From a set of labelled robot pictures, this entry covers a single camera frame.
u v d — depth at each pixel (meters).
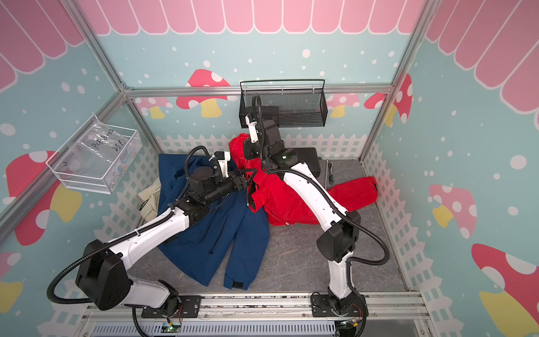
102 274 0.42
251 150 0.67
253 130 0.61
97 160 0.74
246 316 0.74
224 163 0.68
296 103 0.94
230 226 0.87
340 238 0.51
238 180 0.67
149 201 0.95
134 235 0.47
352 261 0.54
